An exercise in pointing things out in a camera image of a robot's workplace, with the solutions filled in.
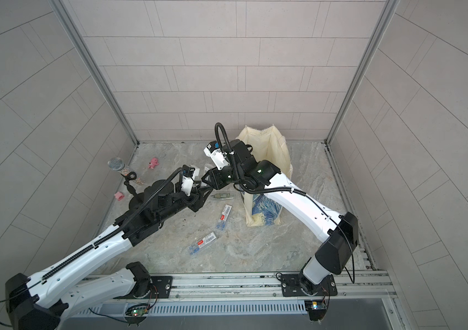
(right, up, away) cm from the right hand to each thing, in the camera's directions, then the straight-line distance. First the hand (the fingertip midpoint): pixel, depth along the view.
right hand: (206, 178), depth 69 cm
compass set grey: (+1, +4, -3) cm, 5 cm away
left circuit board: (-21, -43, -5) cm, 48 cm away
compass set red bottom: (-4, -27, +11) cm, 29 cm away
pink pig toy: (-34, +4, +35) cm, 49 cm away
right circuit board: (+37, -44, -1) cm, 58 cm away
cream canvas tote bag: (+24, +13, +24) cm, 37 cm away
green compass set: (+4, -11, +24) cm, 27 cm away
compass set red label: (+5, -18, +17) cm, 25 cm away
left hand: (+2, -2, +1) cm, 3 cm away
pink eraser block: (-43, -10, +23) cm, 50 cm away
